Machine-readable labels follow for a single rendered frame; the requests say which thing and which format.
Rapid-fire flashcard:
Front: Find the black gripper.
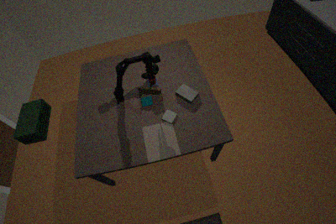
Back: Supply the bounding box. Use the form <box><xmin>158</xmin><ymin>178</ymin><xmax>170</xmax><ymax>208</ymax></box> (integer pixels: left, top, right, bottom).
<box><xmin>141</xmin><ymin>64</ymin><xmax>158</xmax><ymax>80</ymax></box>

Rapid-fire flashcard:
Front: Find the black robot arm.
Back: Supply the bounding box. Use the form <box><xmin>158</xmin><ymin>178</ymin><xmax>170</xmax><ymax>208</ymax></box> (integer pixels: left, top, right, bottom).
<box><xmin>113</xmin><ymin>52</ymin><xmax>160</xmax><ymax>103</ymax></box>

